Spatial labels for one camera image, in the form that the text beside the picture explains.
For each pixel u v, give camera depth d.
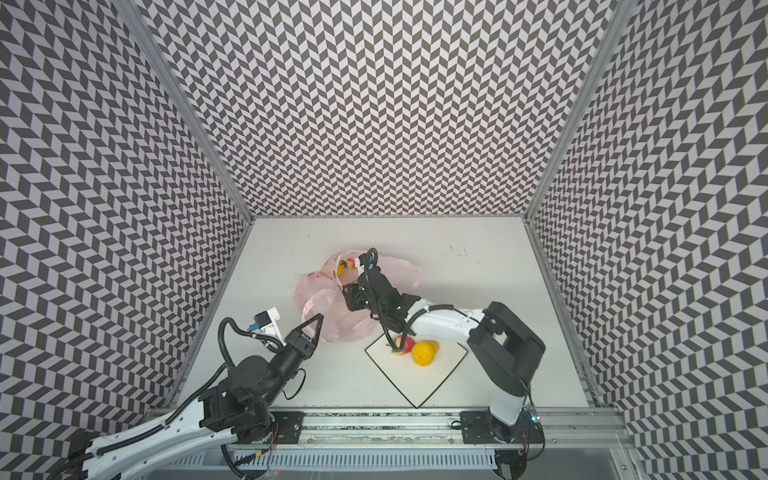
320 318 0.69
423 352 0.79
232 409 0.55
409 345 0.82
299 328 0.65
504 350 0.46
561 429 0.75
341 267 0.80
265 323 0.61
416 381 0.79
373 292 0.62
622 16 0.67
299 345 0.61
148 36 0.75
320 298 0.69
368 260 0.78
